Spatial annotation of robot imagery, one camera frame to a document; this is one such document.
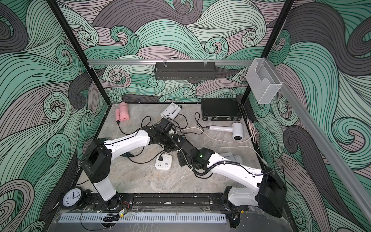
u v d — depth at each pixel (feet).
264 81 2.57
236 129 3.21
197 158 1.78
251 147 3.09
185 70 3.11
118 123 3.49
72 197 2.39
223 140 3.21
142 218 2.29
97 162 1.49
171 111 3.62
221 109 3.96
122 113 3.54
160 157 2.76
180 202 2.44
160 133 2.20
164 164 2.75
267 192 1.25
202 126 3.41
